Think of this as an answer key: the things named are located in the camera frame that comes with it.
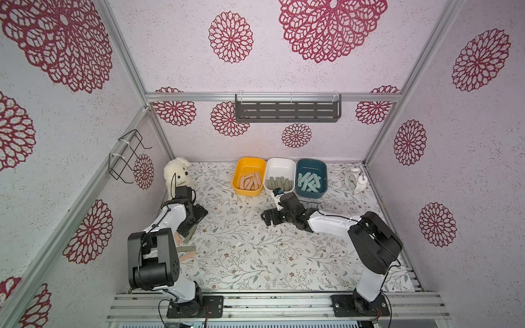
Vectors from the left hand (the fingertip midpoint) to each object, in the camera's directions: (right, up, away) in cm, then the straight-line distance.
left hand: (197, 221), depth 92 cm
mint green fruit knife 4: (+53, +18, +17) cm, 58 cm away
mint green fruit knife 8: (+56, +17, +18) cm, 62 cm away
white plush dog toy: (-9, +22, 0) cm, 24 cm away
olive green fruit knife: (+34, +17, +17) cm, 42 cm away
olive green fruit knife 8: (-2, -5, -4) cm, 6 cm away
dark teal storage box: (+54, +26, +21) cm, 64 cm away
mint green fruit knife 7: (+51, +15, +17) cm, 56 cm away
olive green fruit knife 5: (+42, +16, +17) cm, 48 cm away
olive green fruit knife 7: (+45, +16, +15) cm, 50 cm away
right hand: (+32, +5, 0) cm, 32 cm away
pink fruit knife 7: (-3, -14, -5) cm, 15 cm away
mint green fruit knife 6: (+55, +15, +15) cm, 59 cm away
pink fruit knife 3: (+23, +16, +17) cm, 33 cm away
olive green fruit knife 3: (+38, +17, +17) cm, 45 cm away
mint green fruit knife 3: (+58, +13, +14) cm, 61 cm away
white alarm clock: (+76, +17, +11) cm, 79 cm away
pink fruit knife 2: (+22, +21, +21) cm, 37 cm away
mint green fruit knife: (+50, +19, +19) cm, 56 cm away
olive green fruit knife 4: (+40, +18, +20) cm, 48 cm away
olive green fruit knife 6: (+44, +16, +17) cm, 50 cm away
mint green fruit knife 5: (+59, +19, +20) cm, 65 cm away
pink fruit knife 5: (+25, +17, +17) cm, 35 cm away
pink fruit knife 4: (+21, +18, +18) cm, 33 cm away
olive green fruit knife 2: (+35, +17, +17) cm, 43 cm away
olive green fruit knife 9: (-4, -11, -3) cm, 13 cm away
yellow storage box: (+20, +27, +25) cm, 42 cm away
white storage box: (+39, +23, +22) cm, 50 cm away
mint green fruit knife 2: (+56, +20, +21) cm, 63 cm away
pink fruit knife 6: (-8, -7, -2) cm, 11 cm away
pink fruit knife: (+18, +17, +17) cm, 31 cm away
